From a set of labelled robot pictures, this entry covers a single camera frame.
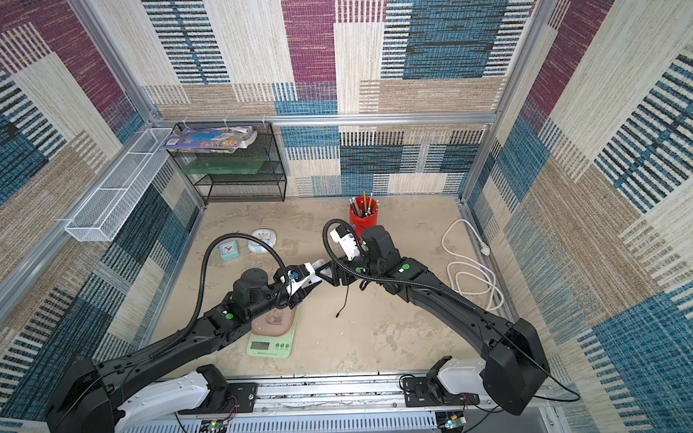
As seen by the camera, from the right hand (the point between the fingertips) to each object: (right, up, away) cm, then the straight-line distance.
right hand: (329, 272), depth 74 cm
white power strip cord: (+48, -5, +21) cm, 53 cm away
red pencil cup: (+9, +13, +24) cm, 29 cm away
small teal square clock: (-40, +3, +29) cm, 49 cm away
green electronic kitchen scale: (-17, -23, +7) cm, 29 cm away
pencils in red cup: (+11, +18, +28) cm, 35 cm away
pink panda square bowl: (-17, -17, +9) cm, 25 cm away
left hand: (-4, 0, +2) cm, 5 cm away
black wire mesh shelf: (-28, +30, +21) cm, 46 cm away
